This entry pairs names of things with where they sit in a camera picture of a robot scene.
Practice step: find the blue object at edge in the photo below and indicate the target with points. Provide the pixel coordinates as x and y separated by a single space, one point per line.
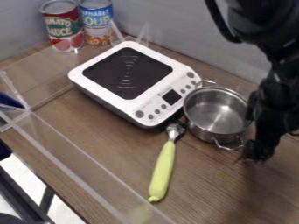
8 102

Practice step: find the clear acrylic barrier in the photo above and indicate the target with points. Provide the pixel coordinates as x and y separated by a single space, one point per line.
34 81

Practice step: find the tomato sauce can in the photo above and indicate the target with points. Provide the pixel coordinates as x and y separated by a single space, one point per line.
61 19

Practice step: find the green handled ice cream scoop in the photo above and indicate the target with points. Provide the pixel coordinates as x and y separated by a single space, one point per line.
164 163

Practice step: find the white and black stove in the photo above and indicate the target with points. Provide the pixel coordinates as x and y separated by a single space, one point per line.
136 82

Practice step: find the black metal table frame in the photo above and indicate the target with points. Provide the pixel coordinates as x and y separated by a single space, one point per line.
29 213

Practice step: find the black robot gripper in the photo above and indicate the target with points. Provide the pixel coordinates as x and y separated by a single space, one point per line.
272 107

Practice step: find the silver metal pot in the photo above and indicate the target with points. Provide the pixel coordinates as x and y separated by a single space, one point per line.
215 112

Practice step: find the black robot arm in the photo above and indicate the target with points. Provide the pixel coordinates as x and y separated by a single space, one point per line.
267 24

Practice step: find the alphabet soup can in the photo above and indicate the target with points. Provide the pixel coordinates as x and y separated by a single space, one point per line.
96 14

